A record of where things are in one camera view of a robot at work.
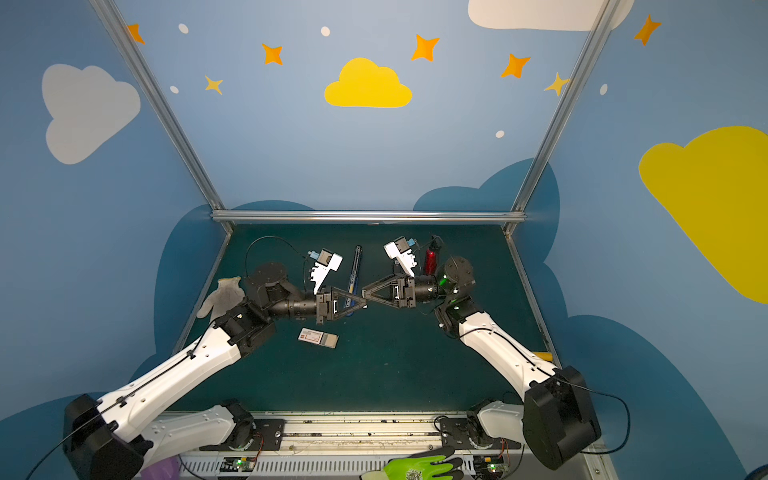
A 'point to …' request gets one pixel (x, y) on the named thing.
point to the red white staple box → (308, 335)
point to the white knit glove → (228, 295)
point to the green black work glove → (421, 465)
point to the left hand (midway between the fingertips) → (364, 307)
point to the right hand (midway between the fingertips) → (369, 295)
